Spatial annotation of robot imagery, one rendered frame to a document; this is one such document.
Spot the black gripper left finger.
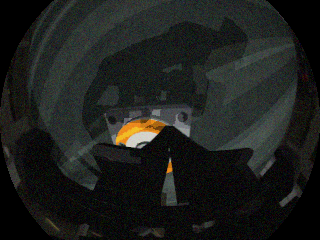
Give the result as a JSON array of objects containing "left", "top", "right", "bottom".
[{"left": 92, "top": 125, "right": 171, "bottom": 197}]

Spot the round white plate with orange rim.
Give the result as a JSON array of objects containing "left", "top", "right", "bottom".
[{"left": 116, "top": 117, "right": 171, "bottom": 148}]

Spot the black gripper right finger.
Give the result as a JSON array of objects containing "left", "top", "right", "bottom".
[{"left": 169, "top": 125, "right": 255, "bottom": 205}]

